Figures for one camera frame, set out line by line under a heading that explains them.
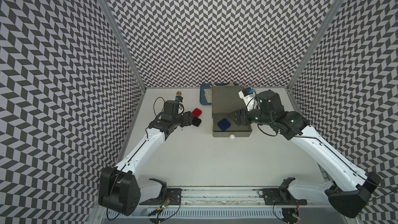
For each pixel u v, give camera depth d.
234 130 0.81
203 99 1.12
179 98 0.74
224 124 0.81
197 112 1.07
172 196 0.72
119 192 0.39
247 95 0.58
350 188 0.38
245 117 0.58
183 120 0.73
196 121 1.01
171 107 0.62
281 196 0.66
